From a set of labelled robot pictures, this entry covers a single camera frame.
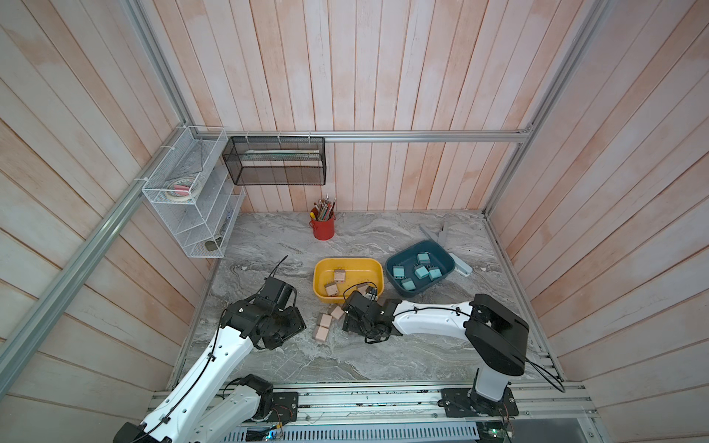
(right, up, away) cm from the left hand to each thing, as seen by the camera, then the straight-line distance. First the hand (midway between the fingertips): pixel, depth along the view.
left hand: (295, 332), depth 75 cm
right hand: (+15, -2, +12) cm, 20 cm away
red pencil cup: (+4, +30, +35) cm, 46 cm away
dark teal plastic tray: (+38, +15, +25) cm, 48 cm away
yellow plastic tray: (+18, +14, +26) cm, 35 cm away
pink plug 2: (+9, +9, +18) cm, 22 cm away
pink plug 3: (+7, 0, +13) cm, 15 cm away
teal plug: (+33, +14, +23) cm, 43 cm away
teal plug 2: (+44, +19, +28) cm, 56 cm away
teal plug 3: (+41, +14, +23) cm, 49 cm away
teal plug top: (+36, +10, +20) cm, 43 cm away
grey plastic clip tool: (+53, +27, +35) cm, 69 cm away
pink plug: (+12, +13, +22) cm, 28 cm away
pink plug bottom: (+6, -4, +10) cm, 12 cm away
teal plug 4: (+46, +14, +23) cm, 53 cm away
